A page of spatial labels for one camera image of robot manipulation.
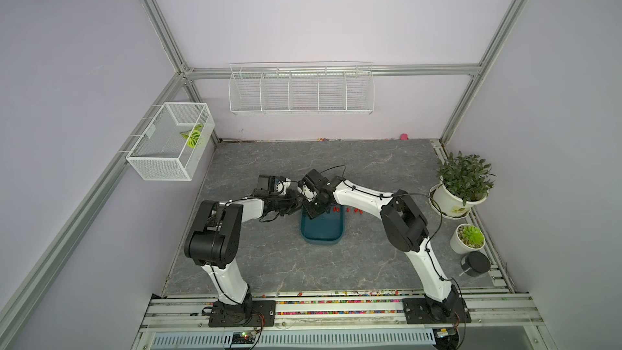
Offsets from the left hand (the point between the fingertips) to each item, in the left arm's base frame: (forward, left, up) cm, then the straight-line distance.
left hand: (308, 202), depth 92 cm
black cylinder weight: (-26, -54, -1) cm, 60 cm away
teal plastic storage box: (-11, -6, -2) cm, 12 cm away
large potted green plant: (-3, -54, +13) cm, 56 cm away
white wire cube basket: (+14, +44, +21) cm, 51 cm away
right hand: (-1, 0, -5) cm, 5 cm away
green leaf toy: (+16, +38, +24) cm, 47 cm away
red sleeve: (-16, -15, +21) cm, 31 cm away
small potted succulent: (-20, -52, +3) cm, 56 cm away
